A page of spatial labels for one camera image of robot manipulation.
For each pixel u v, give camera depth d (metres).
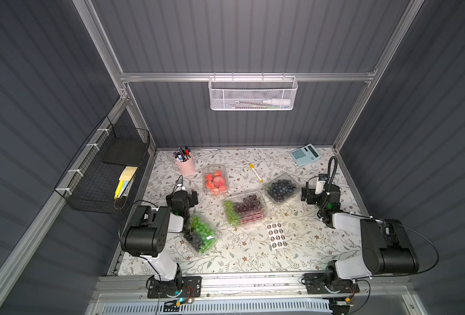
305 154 1.15
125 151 0.81
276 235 0.86
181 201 0.74
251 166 1.12
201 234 0.83
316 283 0.74
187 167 1.03
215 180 1.00
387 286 0.75
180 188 0.83
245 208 0.89
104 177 0.73
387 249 0.44
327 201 0.72
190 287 0.72
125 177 0.73
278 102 0.89
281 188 0.96
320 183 0.83
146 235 0.47
